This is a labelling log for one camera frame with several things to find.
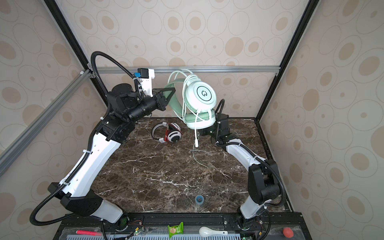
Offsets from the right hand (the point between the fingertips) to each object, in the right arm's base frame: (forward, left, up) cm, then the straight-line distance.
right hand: (196, 124), depth 84 cm
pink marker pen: (-48, +57, -23) cm, 78 cm away
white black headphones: (+6, +16, -15) cm, 23 cm away
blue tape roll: (-34, -1, -24) cm, 41 cm away
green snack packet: (-48, +11, -21) cm, 53 cm away
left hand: (-11, +7, +32) cm, 34 cm away
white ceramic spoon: (-49, -4, -23) cm, 54 cm away
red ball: (-49, -41, -21) cm, 68 cm away
